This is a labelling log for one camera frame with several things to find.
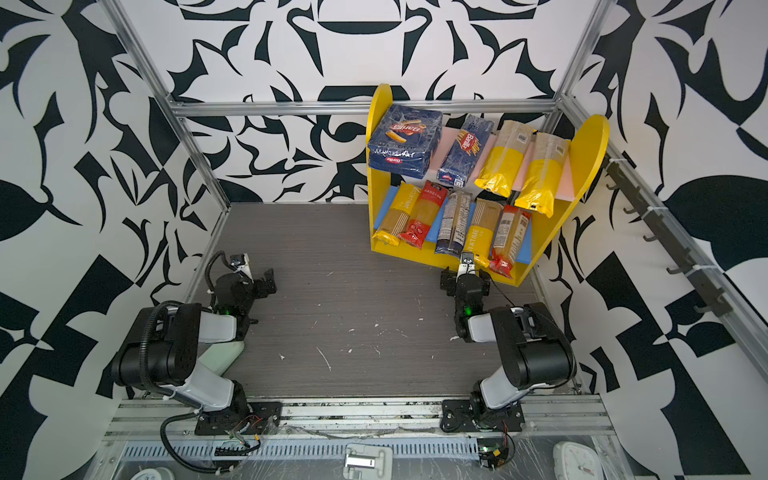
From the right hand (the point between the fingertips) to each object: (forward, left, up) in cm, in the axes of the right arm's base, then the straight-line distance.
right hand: (468, 266), depth 93 cm
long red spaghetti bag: (+14, +13, +10) cm, 21 cm away
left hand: (0, +66, +1) cm, 66 cm away
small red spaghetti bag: (+7, -12, +9) cm, 17 cm away
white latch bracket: (-48, +30, -5) cm, 56 cm away
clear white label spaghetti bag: (+9, +4, +9) cm, 14 cm away
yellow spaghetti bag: (+13, +22, +9) cm, 27 cm away
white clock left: (-49, +74, -2) cm, 89 cm away
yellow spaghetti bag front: (+13, -6, +7) cm, 16 cm away
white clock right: (-48, -16, -5) cm, 51 cm away
